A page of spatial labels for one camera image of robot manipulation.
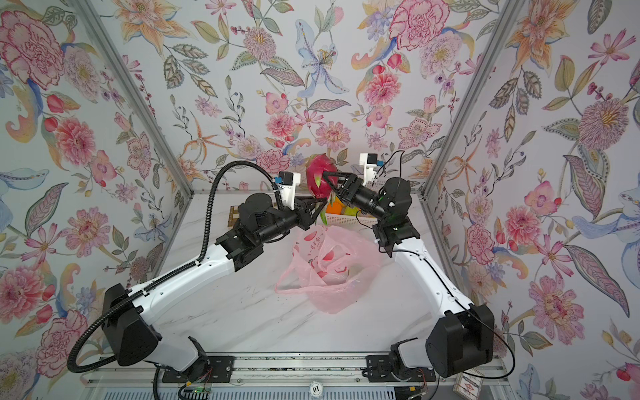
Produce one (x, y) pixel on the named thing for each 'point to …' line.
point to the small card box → (469, 383)
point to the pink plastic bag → (334, 267)
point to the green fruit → (351, 212)
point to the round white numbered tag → (316, 389)
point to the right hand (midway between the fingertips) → (323, 178)
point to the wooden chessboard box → (233, 216)
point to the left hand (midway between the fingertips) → (329, 202)
